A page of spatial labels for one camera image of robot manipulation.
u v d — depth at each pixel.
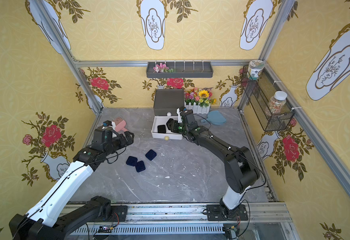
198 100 1.06
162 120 1.03
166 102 1.10
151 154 0.95
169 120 0.88
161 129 0.98
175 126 0.76
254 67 0.85
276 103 0.65
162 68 0.88
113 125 0.71
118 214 0.73
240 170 0.46
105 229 0.73
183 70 0.92
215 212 0.73
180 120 0.71
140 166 0.90
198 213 0.75
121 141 0.69
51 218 0.40
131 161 0.92
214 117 1.15
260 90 0.95
